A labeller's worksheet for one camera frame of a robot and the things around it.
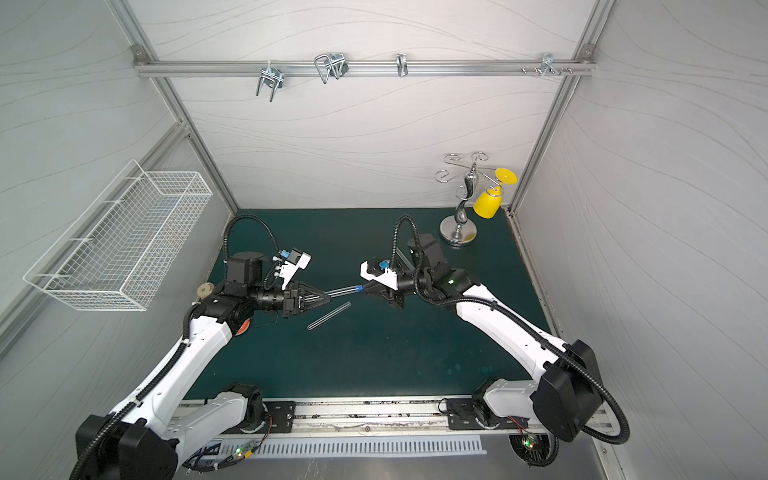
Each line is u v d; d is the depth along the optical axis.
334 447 0.70
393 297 0.63
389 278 0.61
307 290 0.67
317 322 0.89
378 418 0.75
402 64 0.78
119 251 0.69
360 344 0.87
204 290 0.85
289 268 0.65
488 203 1.00
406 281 0.64
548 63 0.76
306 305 0.67
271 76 0.78
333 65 0.77
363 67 0.78
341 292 0.68
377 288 0.64
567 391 0.40
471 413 0.73
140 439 0.37
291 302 0.62
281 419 0.73
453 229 1.11
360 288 0.69
